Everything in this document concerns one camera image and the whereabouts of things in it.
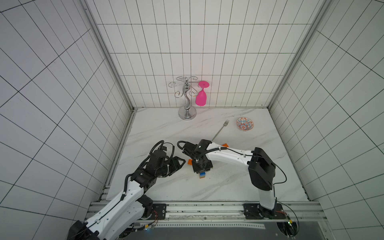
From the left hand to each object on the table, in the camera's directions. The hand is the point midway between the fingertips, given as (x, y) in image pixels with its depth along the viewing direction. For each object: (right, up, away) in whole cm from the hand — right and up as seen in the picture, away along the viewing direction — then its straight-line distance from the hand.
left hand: (180, 166), depth 79 cm
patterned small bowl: (+45, +22, +28) cm, 57 cm away
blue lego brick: (+12, -6, +3) cm, 13 cm away
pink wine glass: (+12, +40, +25) cm, 49 cm away
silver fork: (+31, +22, +32) cm, 49 cm away
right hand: (+10, -2, +5) cm, 12 cm away
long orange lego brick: (+28, +8, +19) cm, 35 cm away
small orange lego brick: (+12, -8, +5) cm, 15 cm away
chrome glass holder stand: (+5, +46, +18) cm, 50 cm away
